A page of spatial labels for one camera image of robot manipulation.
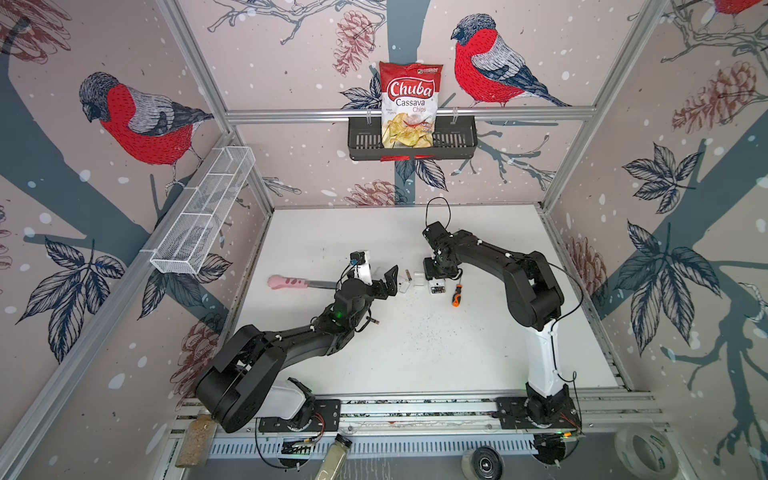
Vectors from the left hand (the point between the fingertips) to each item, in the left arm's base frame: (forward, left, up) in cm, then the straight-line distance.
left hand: (384, 266), depth 83 cm
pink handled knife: (+4, +36, -15) cm, 39 cm away
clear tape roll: (-42, -63, -18) cm, 78 cm away
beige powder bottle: (-42, +11, -13) cm, 46 cm away
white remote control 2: (+3, -6, -17) cm, 18 cm away
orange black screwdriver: (-3, -23, -15) cm, 27 cm away
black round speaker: (-44, -20, -6) cm, 48 cm away
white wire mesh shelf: (0, +48, +13) cm, 50 cm away
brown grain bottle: (-39, +43, -13) cm, 60 cm away
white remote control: (+2, -17, -15) cm, 23 cm away
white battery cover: (+5, -11, -15) cm, 20 cm away
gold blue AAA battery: (+8, -8, -17) cm, 20 cm away
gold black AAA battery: (-9, +3, -17) cm, 19 cm away
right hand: (+6, -15, -17) cm, 23 cm away
